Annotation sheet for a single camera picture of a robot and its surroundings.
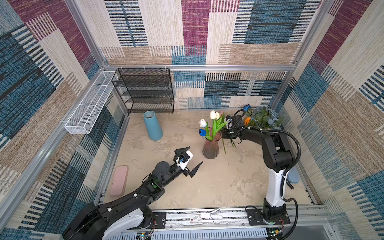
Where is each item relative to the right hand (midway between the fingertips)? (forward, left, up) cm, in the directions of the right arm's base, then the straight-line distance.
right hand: (222, 134), depth 103 cm
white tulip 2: (-11, +15, +25) cm, 31 cm away
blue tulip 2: (-8, 0, -2) cm, 8 cm away
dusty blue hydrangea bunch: (+5, -28, +9) cm, 30 cm away
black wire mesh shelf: (+30, +55, +17) cm, 65 cm away
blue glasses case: (-30, -34, +1) cm, 46 cm away
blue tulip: (-18, +15, +26) cm, 35 cm away
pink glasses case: (-31, +62, 0) cm, 70 cm away
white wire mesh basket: (-13, +71, +33) cm, 79 cm away
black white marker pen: (-34, -32, -2) cm, 47 cm away
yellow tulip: (-5, +6, +24) cm, 25 cm away
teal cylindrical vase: (+1, +45, +7) cm, 45 cm away
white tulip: (-8, +8, +23) cm, 25 cm away
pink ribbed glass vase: (-10, +9, -1) cm, 14 cm away
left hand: (-24, +19, +19) cm, 36 cm away
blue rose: (+22, -21, +3) cm, 31 cm away
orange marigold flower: (+10, -19, +2) cm, 21 cm away
